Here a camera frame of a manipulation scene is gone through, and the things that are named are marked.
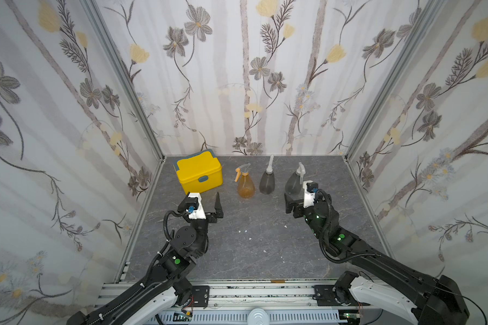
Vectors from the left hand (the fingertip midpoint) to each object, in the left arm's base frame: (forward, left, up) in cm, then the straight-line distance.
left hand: (205, 194), depth 69 cm
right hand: (+3, -35, -4) cm, 35 cm away
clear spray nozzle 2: (+18, -40, -11) cm, 45 cm away
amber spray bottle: (+20, -15, -25) cm, 35 cm away
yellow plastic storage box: (+23, +8, -15) cm, 29 cm away
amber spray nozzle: (+18, -13, -9) cm, 24 cm away
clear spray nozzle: (+21, -26, -12) cm, 35 cm away
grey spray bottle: (+21, -26, -24) cm, 41 cm away
